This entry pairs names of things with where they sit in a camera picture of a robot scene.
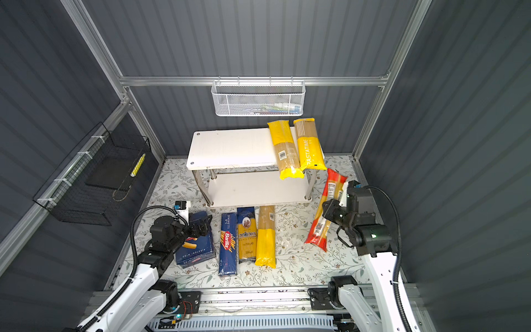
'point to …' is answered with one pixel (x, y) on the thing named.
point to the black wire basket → (93, 182)
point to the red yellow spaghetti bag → (319, 232)
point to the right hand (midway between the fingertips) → (328, 205)
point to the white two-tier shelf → (240, 167)
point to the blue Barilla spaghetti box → (227, 264)
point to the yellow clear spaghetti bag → (265, 250)
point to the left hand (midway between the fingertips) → (201, 215)
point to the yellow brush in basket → (137, 165)
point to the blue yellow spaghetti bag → (247, 234)
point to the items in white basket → (275, 108)
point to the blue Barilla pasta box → (192, 250)
